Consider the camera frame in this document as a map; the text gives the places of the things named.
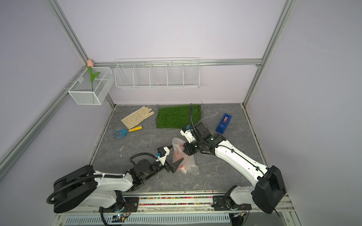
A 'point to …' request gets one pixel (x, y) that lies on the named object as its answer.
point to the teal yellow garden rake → (124, 131)
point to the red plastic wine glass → (179, 154)
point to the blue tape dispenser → (223, 123)
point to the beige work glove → (137, 117)
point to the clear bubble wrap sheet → (188, 165)
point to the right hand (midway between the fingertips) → (183, 148)
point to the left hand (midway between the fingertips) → (178, 153)
